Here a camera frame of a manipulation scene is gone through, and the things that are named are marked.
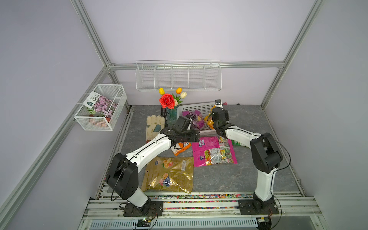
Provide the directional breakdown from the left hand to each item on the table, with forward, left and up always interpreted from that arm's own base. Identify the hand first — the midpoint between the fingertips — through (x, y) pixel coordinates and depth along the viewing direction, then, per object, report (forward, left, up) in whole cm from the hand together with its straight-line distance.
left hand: (195, 137), depth 83 cm
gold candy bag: (-16, +17, -11) cm, 26 cm away
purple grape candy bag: (+23, -3, -10) cm, 25 cm away
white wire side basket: (+6, +55, +13) cm, 57 cm away
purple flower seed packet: (+12, +48, +18) cm, 53 cm away
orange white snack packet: (+2, +10, -15) cm, 18 cm away
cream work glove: (+22, +29, -15) cm, 39 cm away
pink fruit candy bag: (-4, -11, -12) cm, 17 cm away
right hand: (+20, -20, +2) cm, 28 cm away
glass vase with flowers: (+9, +13, +20) cm, 25 cm away
